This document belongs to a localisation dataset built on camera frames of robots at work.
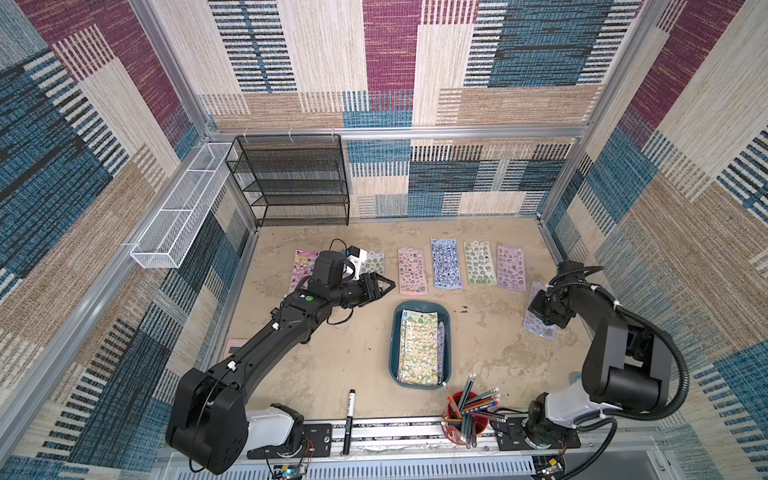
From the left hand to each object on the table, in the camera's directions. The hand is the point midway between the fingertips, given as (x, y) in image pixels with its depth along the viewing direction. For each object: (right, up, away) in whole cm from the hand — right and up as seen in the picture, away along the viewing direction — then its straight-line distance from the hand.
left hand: (391, 287), depth 77 cm
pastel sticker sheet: (+43, -12, +15) cm, 47 cm away
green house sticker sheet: (+8, -21, +8) cm, 23 cm away
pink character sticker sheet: (+42, +3, +28) cm, 51 cm away
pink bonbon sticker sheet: (+7, 0, +27) cm, 28 cm away
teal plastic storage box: (+15, -17, +9) cm, 24 cm away
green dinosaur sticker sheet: (-6, +5, +31) cm, 32 cm away
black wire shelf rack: (-36, +35, +34) cm, 60 cm away
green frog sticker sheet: (+31, +5, +30) cm, 44 cm away
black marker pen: (-10, -32, -1) cm, 34 cm away
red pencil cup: (+16, -29, -8) cm, 34 cm away
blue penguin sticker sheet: (+20, +5, +30) cm, 37 cm away
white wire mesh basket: (-53, +12, -6) cm, 55 cm away
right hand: (+44, -11, +13) cm, 48 cm away
